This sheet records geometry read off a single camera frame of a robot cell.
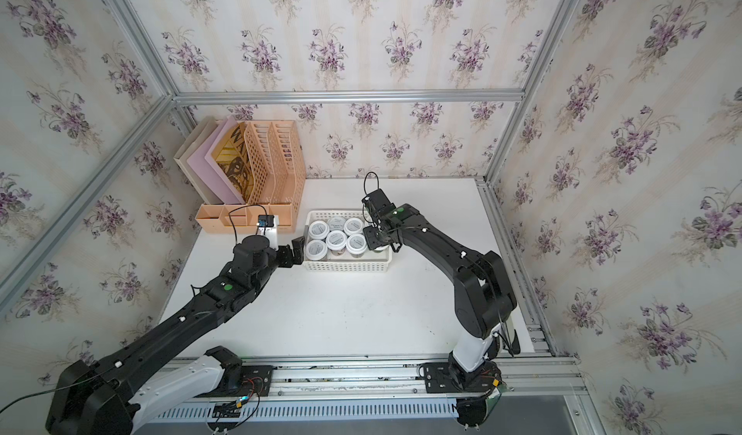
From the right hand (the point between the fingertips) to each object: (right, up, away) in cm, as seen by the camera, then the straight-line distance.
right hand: (381, 236), depth 88 cm
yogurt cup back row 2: (-15, +3, +11) cm, 19 cm away
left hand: (-25, 0, -8) cm, 26 cm away
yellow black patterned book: (-52, +26, +10) cm, 59 cm away
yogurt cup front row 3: (-8, -3, +3) cm, 9 cm away
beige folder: (-60, +27, -1) cm, 65 cm away
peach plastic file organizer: (-43, +18, +30) cm, 55 cm away
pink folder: (-54, +21, 0) cm, 58 cm away
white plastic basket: (-2, -10, +10) cm, 14 cm away
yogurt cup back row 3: (-9, +2, +8) cm, 13 cm away
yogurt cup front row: (-21, -5, +3) cm, 22 cm away
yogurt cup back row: (-21, +1, +8) cm, 23 cm away
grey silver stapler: (+36, -28, -11) cm, 47 cm away
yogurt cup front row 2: (-15, -2, +5) cm, 16 cm away
